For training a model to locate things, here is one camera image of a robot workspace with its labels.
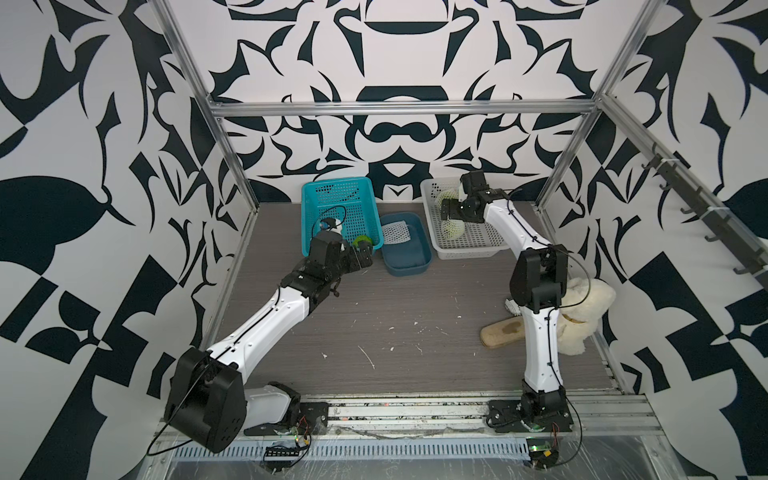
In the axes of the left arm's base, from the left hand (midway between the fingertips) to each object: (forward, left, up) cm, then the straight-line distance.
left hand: (355, 243), depth 83 cm
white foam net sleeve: (+30, -33, -11) cm, 46 cm away
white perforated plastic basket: (+15, -35, -19) cm, 43 cm away
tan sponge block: (-20, -40, -17) cm, 48 cm away
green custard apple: (+13, -1, -15) cm, 20 cm away
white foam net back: (+16, -12, -15) cm, 25 cm away
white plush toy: (-21, -56, -8) cm, 61 cm away
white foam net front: (+16, -32, -14) cm, 38 cm away
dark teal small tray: (+14, -16, -20) cm, 30 cm away
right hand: (+20, -32, -7) cm, 38 cm away
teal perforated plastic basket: (+35, +4, -18) cm, 39 cm away
